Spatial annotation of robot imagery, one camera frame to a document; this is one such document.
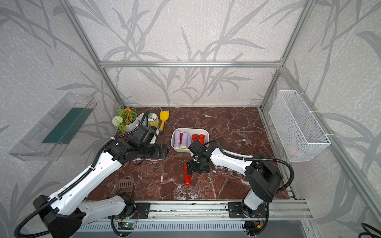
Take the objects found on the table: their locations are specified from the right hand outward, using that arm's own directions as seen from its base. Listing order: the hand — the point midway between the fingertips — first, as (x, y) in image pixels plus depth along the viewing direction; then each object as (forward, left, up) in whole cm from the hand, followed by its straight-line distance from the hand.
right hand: (191, 172), depth 82 cm
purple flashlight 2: (+16, +5, +2) cm, 17 cm away
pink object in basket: (+5, -51, +16) cm, 53 cm away
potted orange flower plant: (+32, +43, +8) cm, 54 cm away
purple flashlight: (+22, +10, +1) cm, 24 cm away
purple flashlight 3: (+21, +2, -1) cm, 21 cm away
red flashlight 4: (+24, -2, -1) cm, 24 cm away
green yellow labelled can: (+36, +28, +3) cm, 45 cm away
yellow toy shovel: (+45, +23, -3) cm, 50 cm away
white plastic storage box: (+28, +1, 0) cm, 28 cm away
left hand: (+5, +14, +15) cm, 21 cm away
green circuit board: (-24, +31, -5) cm, 40 cm away
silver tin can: (+40, +39, +1) cm, 56 cm away
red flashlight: (+22, +7, +1) cm, 24 cm away
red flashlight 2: (-3, +2, -2) cm, 4 cm away
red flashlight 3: (+24, -6, -2) cm, 25 cm away
